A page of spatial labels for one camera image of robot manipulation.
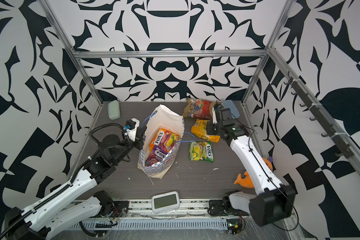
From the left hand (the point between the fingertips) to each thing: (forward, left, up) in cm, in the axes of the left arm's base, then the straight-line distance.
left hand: (145, 124), depth 69 cm
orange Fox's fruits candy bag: (+5, -7, -23) cm, 25 cm away
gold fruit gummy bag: (+31, -30, -24) cm, 50 cm away
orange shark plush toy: (-19, -50, -25) cm, 59 cm away
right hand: (+5, -32, -7) cm, 34 cm away
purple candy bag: (-4, -2, -26) cm, 26 cm away
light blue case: (+39, -56, -29) cm, 74 cm away
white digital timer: (-27, -8, -26) cm, 39 cm away
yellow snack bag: (+14, -30, -26) cm, 41 cm away
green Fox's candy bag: (-1, -29, -28) cm, 40 cm away
